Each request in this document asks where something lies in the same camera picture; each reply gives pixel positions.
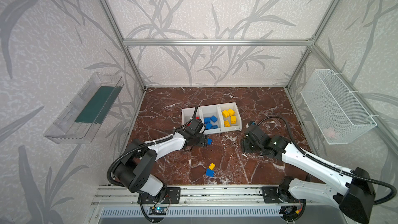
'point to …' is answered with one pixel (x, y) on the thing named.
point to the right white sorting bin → (230, 116)
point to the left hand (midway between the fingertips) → (204, 136)
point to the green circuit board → (157, 211)
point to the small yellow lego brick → (212, 166)
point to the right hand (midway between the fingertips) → (244, 139)
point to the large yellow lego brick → (225, 113)
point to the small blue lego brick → (215, 126)
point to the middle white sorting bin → (208, 111)
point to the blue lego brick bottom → (210, 172)
